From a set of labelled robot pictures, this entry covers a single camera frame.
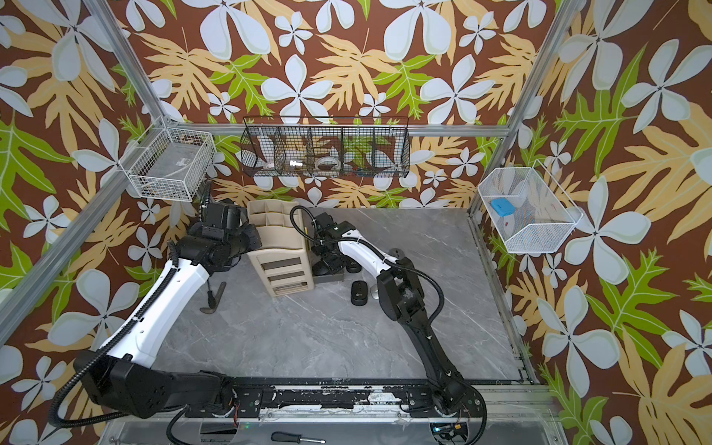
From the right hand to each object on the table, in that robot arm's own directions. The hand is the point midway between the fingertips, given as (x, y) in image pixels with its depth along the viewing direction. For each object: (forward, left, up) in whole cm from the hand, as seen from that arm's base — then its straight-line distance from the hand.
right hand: (317, 258), depth 99 cm
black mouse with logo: (-13, -15, -3) cm, 20 cm away
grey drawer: (-8, -7, +1) cm, 11 cm away
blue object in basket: (+6, -61, +20) cm, 64 cm away
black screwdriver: (-52, +2, -4) cm, 52 cm away
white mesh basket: (+3, -67, +22) cm, 70 cm away
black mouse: (-2, -13, -2) cm, 13 cm away
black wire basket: (+29, -3, +27) cm, 40 cm away
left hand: (-6, +15, +21) cm, 27 cm away
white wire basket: (+15, +44, +30) cm, 56 cm away
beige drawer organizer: (-12, +7, +16) cm, 21 cm away
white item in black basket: (+27, +8, +22) cm, 36 cm away
